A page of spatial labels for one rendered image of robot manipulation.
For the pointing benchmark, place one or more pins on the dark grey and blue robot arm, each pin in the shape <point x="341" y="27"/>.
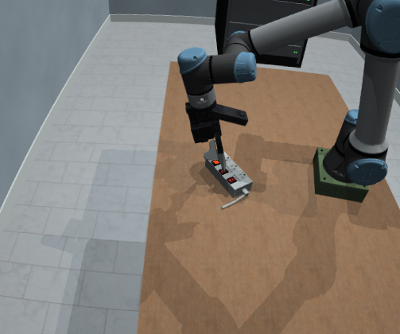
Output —
<point x="364" y="162"/>

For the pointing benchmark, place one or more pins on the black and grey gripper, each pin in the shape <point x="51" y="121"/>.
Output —
<point x="203" y="128"/>

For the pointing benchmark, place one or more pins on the white power strip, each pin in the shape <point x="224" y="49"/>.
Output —
<point x="234" y="180"/>

